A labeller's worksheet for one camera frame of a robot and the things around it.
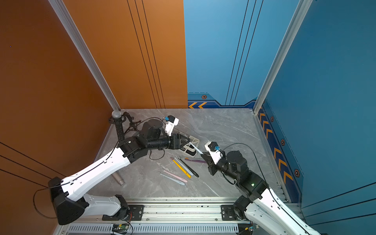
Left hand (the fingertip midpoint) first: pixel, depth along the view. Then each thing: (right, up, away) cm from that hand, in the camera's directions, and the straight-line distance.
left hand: (188, 138), depth 68 cm
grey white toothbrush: (-4, -20, +21) cm, 29 cm away
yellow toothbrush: (-5, -21, +21) cm, 30 cm away
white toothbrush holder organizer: (0, -8, +17) cm, 19 cm away
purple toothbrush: (-1, -16, +24) cm, 29 cm away
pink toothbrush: (-7, -25, +17) cm, 31 cm away
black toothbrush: (+2, -22, +19) cm, 30 cm away
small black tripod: (-39, +5, +33) cm, 51 cm away
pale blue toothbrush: (-8, -27, +16) cm, 32 cm away
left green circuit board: (-34, -46, +5) cm, 57 cm away
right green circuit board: (+30, -43, +2) cm, 53 cm away
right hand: (+7, -7, +1) cm, 10 cm away
